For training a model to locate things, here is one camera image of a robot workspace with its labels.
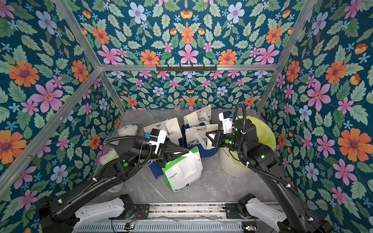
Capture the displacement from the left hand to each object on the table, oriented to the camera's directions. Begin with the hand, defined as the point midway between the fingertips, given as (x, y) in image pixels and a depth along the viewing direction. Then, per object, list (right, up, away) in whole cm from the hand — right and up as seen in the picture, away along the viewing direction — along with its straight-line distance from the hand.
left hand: (186, 153), depth 48 cm
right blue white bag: (+4, +3, +31) cm, 31 cm away
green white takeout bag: (-2, -13, +23) cm, 27 cm away
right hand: (+9, +7, +13) cm, 17 cm away
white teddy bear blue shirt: (-43, +6, +49) cm, 66 cm away
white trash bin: (+20, -9, +21) cm, 31 cm away
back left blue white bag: (-17, +9, +29) cm, 35 cm away
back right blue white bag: (+5, +13, +42) cm, 44 cm away
